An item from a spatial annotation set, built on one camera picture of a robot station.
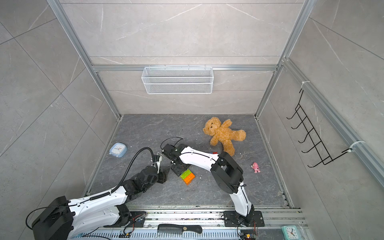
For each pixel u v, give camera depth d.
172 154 0.64
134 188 0.62
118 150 0.97
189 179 0.84
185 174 0.84
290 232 0.69
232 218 0.73
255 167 0.90
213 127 1.00
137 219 0.71
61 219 0.40
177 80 1.01
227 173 0.49
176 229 0.71
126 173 0.60
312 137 0.68
